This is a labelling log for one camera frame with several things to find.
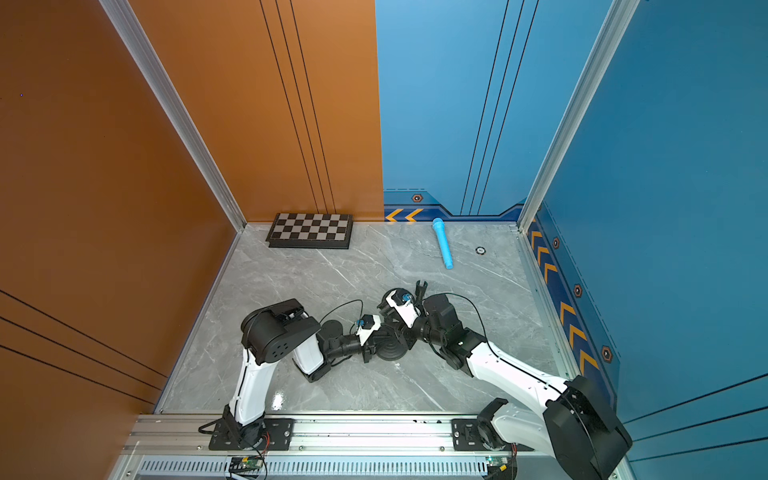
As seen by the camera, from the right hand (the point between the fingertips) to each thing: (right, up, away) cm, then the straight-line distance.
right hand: (389, 318), depth 80 cm
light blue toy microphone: (+19, +28, +36) cm, 49 cm away
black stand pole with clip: (+2, 0, -9) cm, 9 cm away
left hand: (+1, -6, +8) cm, 10 cm away
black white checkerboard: (-31, +26, +34) cm, 53 cm away
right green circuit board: (+27, -33, -8) cm, 43 cm away
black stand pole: (+10, +6, +17) cm, 20 cm away
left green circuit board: (-33, -33, -8) cm, 48 cm away
